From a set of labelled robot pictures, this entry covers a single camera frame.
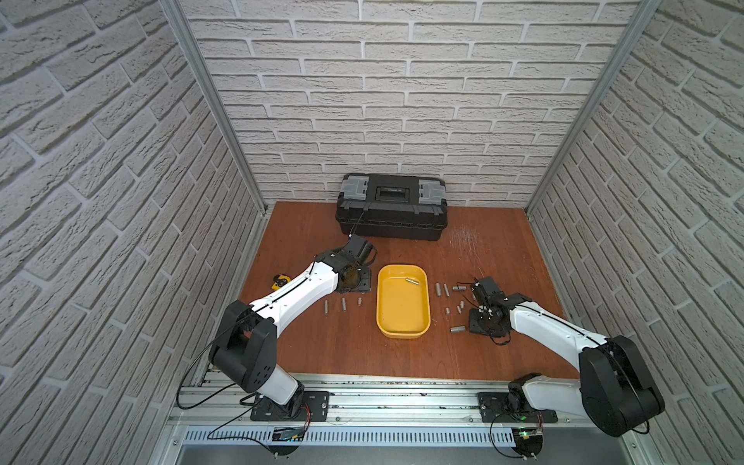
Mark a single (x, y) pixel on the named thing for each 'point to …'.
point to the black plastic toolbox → (392, 207)
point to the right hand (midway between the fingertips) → (480, 326)
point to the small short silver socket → (462, 304)
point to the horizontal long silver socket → (460, 288)
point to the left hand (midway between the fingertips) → (365, 278)
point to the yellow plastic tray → (403, 301)
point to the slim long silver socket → (448, 310)
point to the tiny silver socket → (458, 308)
